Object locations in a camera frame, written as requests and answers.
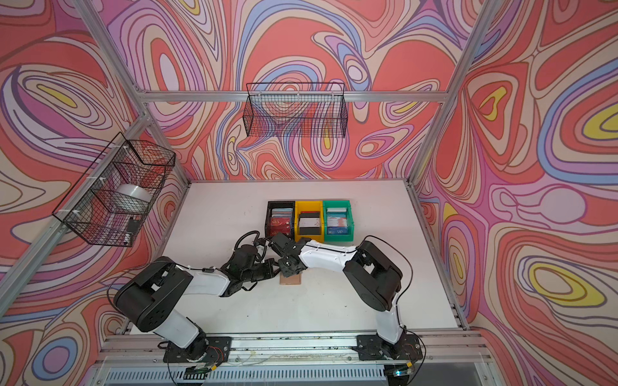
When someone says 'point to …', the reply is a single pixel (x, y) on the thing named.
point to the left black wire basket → (113, 198)
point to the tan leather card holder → (294, 280)
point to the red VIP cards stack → (281, 221)
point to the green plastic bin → (349, 237)
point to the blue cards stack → (337, 221)
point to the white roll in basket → (133, 199)
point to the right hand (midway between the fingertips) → (295, 273)
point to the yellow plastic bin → (309, 206)
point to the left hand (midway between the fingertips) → (286, 269)
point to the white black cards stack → (310, 223)
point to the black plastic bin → (278, 204)
